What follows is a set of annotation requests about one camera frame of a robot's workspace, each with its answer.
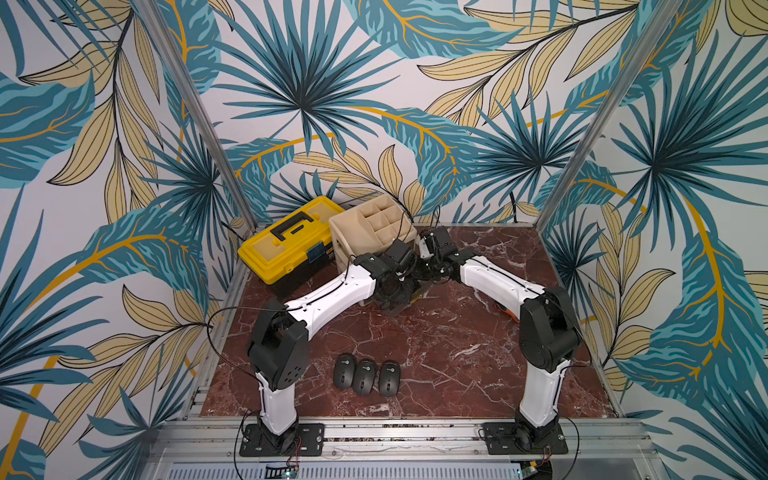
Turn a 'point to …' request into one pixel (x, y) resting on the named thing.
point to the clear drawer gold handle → (422, 289)
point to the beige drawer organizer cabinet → (367, 229)
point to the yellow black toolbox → (295, 252)
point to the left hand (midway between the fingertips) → (403, 300)
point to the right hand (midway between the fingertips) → (407, 269)
